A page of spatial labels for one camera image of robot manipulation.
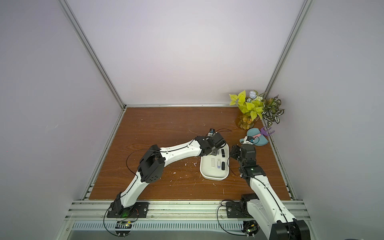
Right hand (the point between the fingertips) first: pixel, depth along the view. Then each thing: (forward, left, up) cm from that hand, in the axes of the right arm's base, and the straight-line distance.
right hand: (236, 144), depth 84 cm
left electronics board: (-39, +58, -13) cm, 71 cm away
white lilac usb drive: (-7, +10, -11) cm, 17 cm away
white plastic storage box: (-9, +11, -12) cm, 19 cm away
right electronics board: (-38, -4, -14) cm, 40 cm away
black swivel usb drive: (0, +7, -12) cm, 13 cm away
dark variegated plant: (+17, -21, +10) cm, 29 cm away
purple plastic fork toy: (+19, -27, -16) cm, 37 cm away
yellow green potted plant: (+19, -9, +12) cm, 24 cm away
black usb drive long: (-8, +7, -12) cm, 16 cm away
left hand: (+1, +12, -7) cm, 14 cm away
